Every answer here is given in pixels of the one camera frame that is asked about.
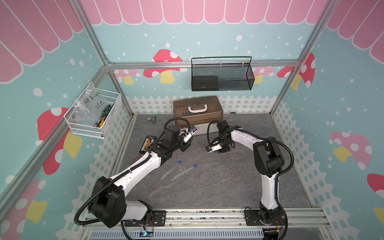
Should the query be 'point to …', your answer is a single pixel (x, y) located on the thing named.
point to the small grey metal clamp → (153, 119)
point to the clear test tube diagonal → (182, 172)
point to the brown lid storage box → (199, 110)
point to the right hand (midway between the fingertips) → (219, 145)
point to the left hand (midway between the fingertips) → (188, 137)
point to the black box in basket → (204, 83)
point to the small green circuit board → (143, 233)
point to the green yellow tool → (105, 112)
